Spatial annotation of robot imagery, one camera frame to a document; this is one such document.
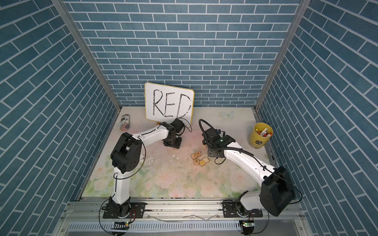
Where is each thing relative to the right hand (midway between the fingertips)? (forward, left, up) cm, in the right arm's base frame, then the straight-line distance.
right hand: (216, 152), depth 84 cm
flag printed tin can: (+22, +67, -7) cm, 71 cm away
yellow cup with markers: (+13, -27, +2) cm, 30 cm away
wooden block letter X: (+2, +11, -7) cm, 13 cm away
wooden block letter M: (-3, +11, -8) cm, 15 cm away
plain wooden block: (-2, +6, -8) cm, 10 cm away
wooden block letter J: (+1, +13, -8) cm, 16 cm away
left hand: (+7, +24, -9) cm, 26 cm away
